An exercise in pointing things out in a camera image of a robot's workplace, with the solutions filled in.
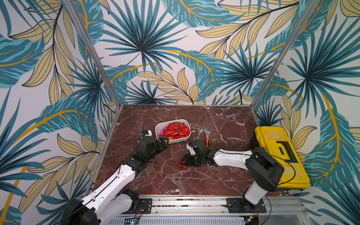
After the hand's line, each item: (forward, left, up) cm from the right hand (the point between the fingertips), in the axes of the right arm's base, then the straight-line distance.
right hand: (182, 162), depth 86 cm
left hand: (+6, +10, +12) cm, 17 cm away
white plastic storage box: (+21, +5, +5) cm, 22 cm away
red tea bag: (-1, +2, 0) cm, 2 cm away
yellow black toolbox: (+6, -53, +14) cm, 55 cm away
